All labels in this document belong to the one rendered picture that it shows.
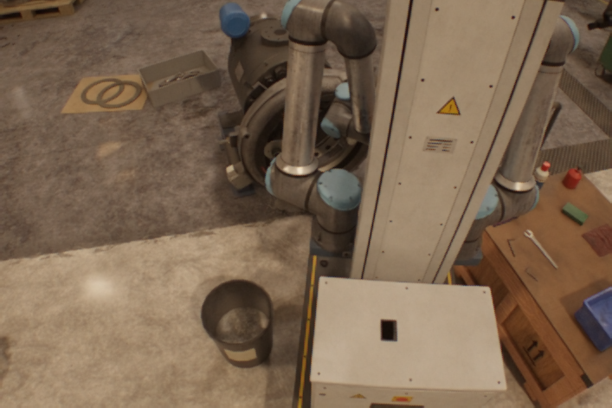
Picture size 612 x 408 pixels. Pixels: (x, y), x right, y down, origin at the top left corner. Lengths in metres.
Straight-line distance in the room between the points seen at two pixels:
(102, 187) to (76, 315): 0.95
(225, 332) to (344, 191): 1.00
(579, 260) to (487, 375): 1.04
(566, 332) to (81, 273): 2.48
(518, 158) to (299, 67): 0.78
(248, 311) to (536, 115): 1.52
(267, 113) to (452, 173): 1.02
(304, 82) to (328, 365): 0.82
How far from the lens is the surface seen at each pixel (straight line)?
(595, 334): 1.98
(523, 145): 1.47
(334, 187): 1.40
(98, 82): 4.18
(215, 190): 2.79
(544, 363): 2.16
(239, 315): 2.12
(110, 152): 3.32
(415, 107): 0.99
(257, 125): 1.95
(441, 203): 1.24
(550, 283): 2.07
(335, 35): 1.17
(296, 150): 1.39
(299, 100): 1.29
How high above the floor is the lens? 2.02
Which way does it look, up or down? 46 degrees down
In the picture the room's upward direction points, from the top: straight up
